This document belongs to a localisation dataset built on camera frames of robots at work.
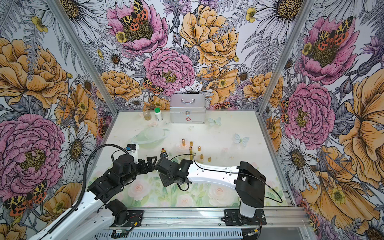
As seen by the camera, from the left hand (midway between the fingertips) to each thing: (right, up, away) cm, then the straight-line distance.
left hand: (148, 163), depth 78 cm
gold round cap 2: (+28, 0, +16) cm, 32 cm away
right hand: (+11, -8, -1) cm, 14 cm away
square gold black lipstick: (+9, +7, -7) cm, 13 cm away
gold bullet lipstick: (+21, +4, +18) cm, 28 cm away
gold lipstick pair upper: (+21, 0, +15) cm, 26 cm away
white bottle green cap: (-3, +27, +31) cm, 42 cm away
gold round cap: (+26, +5, +19) cm, 33 cm away
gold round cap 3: (+33, -1, +14) cm, 36 cm away
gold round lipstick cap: (+21, +7, +23) cm, 32 cm away
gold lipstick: (+16, +8, +23) cm, 29 cm away
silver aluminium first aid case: (+19, +31, +27) cm, 45 cm away
